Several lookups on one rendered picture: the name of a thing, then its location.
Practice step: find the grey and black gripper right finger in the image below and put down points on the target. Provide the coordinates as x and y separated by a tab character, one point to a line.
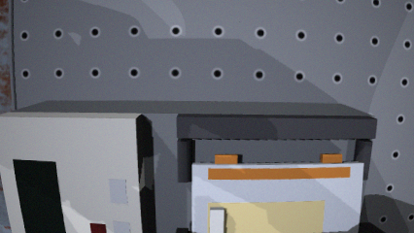
368	227

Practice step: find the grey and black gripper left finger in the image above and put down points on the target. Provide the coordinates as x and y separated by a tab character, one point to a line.
183	230

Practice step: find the white comb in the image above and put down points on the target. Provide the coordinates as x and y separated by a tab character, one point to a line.
216	219

